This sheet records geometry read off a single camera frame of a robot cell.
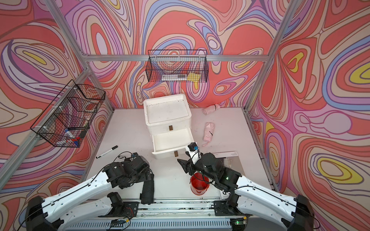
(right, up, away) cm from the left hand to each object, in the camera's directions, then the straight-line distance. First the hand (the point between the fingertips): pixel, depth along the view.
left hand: (146, 176), depth 77 cm
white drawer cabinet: (+10, +35, +8) cm, 38 cm away
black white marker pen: (-28, +12, +18) cm, 36 cm away
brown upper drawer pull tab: (+12, +27, +7) cm, 30 cm away
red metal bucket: (+29, -6, +5) cm, 30 cm away
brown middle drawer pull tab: (+16, +12, +5) cm, 20 cm away
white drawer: (+13, +17, +7) cm, 22 cm away
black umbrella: (+1, -8, 0) cm, 8 cm away
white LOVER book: (+51, +8, +12) cm, 53 cm away
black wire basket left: (-42, +34, 0) cm, 54 cm away
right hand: (+20, +11, -6) cm, 23 cm away
